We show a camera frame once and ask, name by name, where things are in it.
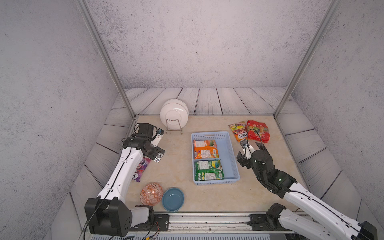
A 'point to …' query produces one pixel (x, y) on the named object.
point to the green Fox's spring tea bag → (208, 170)
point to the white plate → (174, 114)
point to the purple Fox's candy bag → (141, 169)
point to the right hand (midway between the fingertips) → (250, 147)
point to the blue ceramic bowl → (173, 199)
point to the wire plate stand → (181, 131)
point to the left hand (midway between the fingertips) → (153, 149)
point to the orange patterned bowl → (151, 194)
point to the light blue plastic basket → (226, 154)
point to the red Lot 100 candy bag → (257, 131)
